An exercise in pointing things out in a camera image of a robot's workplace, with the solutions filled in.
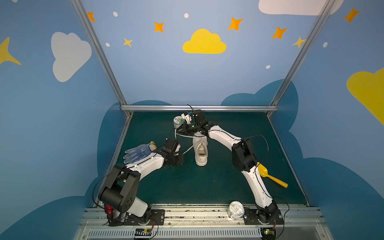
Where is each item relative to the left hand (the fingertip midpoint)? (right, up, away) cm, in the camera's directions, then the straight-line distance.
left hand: (181, 159), depth 91 cm
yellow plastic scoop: (+51, -8, -1) cm, 51 cm away
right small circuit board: (+45, -33, -18) cm, 59 cm away
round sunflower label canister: (-4, +24, +15) cm, 29 cm away
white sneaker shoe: (+11, +10, +1) cm, 15 cm away
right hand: (-4, +18, +1) cm, 19 cm away
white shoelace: (-4, +16, +2) cm, 16 cm away
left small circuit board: (-18, -32, -18) cm, 41 cm away
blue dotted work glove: (-31, +2, +6) cm, 32 cm away
